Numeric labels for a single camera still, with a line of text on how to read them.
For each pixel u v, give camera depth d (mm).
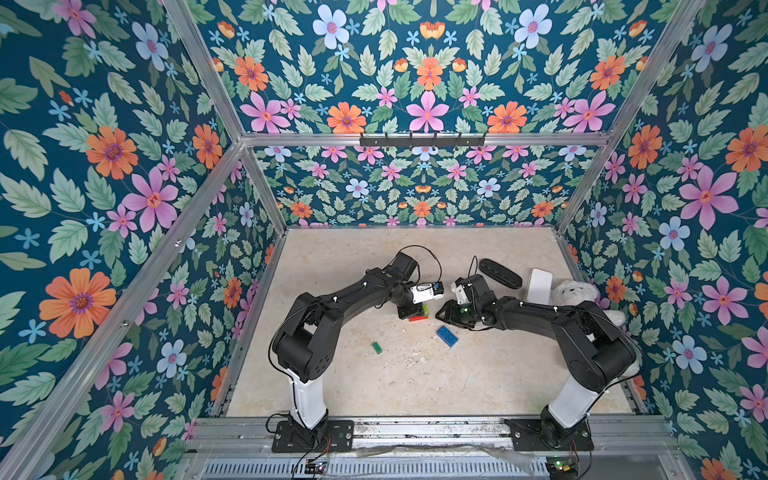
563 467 714
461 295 799
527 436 734
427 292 802
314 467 717
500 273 1018
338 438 734
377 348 881
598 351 474
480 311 729
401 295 769
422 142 938
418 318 932
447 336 900
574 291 884
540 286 982
